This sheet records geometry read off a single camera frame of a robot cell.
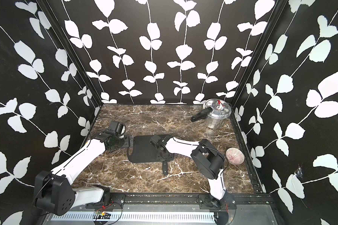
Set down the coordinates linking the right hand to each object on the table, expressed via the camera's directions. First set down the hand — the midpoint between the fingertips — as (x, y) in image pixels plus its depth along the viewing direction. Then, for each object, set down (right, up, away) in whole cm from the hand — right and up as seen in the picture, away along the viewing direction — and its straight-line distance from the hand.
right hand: (164, 158), depth 89 cm
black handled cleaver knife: (0, -5, -4) cm, 6 cm away
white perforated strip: (-14, -25, -19) cm, 34 cm away
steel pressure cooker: (+36, +31, +9) cm, 48 cm away
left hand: (-22, +12, -4) cm, 26 cm away
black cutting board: (-15, +3, +6) cm, 17 cm away
